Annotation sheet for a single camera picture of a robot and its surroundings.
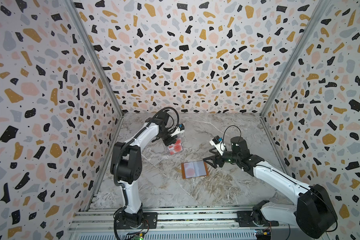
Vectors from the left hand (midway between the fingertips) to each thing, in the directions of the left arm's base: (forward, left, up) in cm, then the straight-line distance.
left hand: (175, 138), depth 92 cm
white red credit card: (-2, -1, -8) cm, 8 cm away
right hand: (-14, -18, +6) cm, 24 cm away
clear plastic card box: (-2, +6, -7) cm, 9 cm away
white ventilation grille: (-49, -2, -12) cm, 50 cm away
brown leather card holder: (-16, -10, -10) cm, 22 cm away
